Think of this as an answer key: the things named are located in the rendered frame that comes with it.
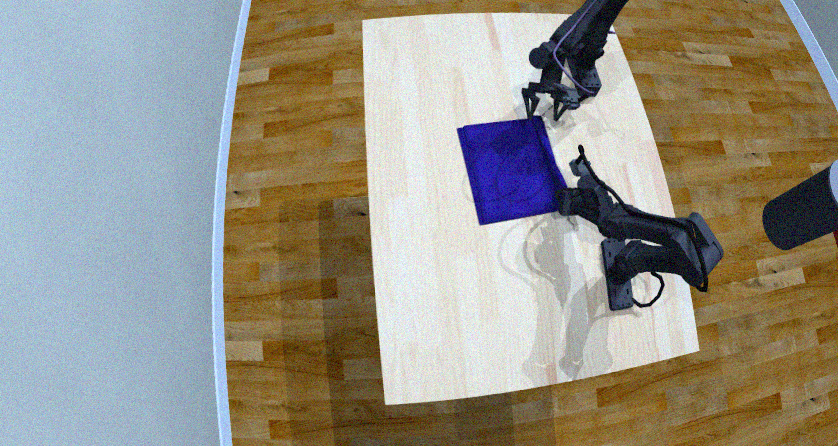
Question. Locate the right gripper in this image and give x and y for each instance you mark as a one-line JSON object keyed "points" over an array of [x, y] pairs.
{"points": [[549, 78]]}

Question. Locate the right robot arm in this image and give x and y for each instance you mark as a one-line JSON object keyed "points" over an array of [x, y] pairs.
{"points": [[586, 17]]}

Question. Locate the dark blue towel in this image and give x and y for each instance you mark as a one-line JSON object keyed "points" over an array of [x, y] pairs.
{"points": [[511, 169]]}

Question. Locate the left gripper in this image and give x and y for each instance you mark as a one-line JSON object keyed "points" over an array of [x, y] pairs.
{"points": [[572, 201]]}

